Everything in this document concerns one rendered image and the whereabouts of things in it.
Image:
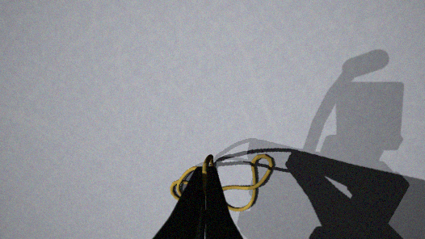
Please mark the gold necklace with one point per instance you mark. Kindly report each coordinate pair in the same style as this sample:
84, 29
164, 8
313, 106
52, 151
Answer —
208, 159

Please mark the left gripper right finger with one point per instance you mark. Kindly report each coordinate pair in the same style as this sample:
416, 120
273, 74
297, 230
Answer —
218, 221

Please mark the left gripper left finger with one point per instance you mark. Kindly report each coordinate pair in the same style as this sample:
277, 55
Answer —
187, 221

